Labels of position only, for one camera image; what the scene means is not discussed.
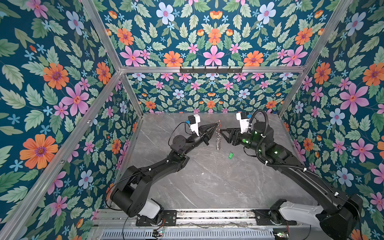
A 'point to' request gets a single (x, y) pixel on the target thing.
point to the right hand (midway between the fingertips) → (223, 129)
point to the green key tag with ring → (231, 154)
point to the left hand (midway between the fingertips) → (219, 122)
